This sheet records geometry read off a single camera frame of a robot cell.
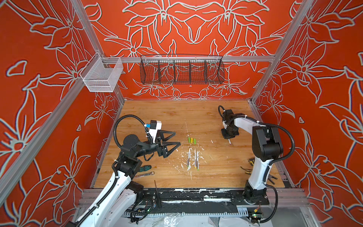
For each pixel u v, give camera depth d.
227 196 0.74
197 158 0.86
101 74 0.93
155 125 0.56
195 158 0.86
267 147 0.52
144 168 0.81
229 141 0.92
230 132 0.84
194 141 0.95
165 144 0.54
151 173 0.81
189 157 0.87
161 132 0.64
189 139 0.95
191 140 0.95
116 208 0.53
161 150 0.54
